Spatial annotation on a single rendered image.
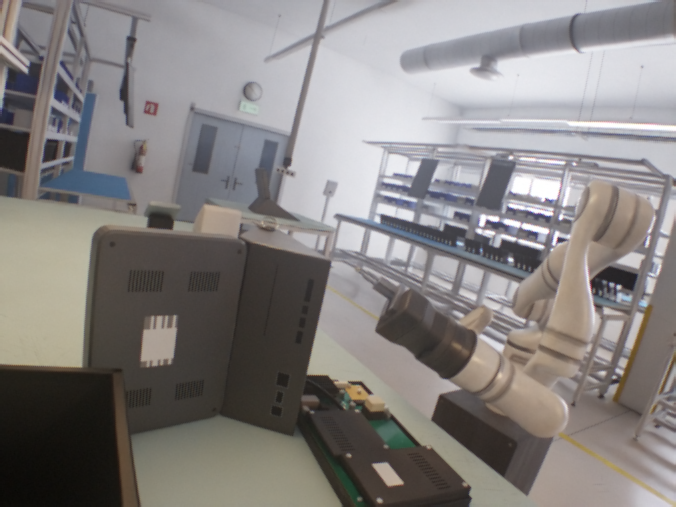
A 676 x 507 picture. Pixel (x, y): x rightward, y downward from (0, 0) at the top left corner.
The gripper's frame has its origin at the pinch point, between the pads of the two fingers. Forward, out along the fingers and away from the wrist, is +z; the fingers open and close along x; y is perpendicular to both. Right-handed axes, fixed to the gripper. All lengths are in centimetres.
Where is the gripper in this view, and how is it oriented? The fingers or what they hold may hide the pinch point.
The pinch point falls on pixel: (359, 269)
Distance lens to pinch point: 55.7
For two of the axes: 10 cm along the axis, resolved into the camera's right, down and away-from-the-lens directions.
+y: -3.3, 6.5, -6.8
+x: -4.8, 5.0, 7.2
